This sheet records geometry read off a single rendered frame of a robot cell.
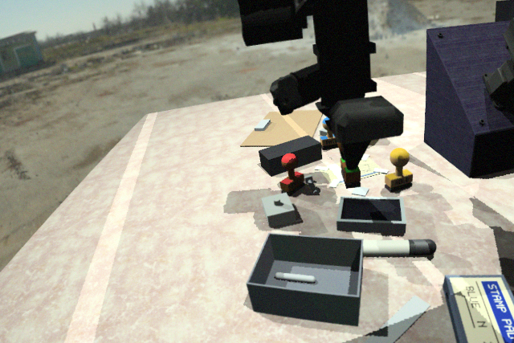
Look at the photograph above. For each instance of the yellow rubber stamp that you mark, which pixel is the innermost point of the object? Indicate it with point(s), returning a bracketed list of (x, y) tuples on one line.
[(401, 179)]

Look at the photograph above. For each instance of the white paper card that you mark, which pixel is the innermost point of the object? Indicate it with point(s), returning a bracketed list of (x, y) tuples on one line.
[(367, 167)]

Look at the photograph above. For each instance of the red-handled rubber stamp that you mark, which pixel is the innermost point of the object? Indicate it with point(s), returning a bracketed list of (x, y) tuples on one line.
[(295, 180)]

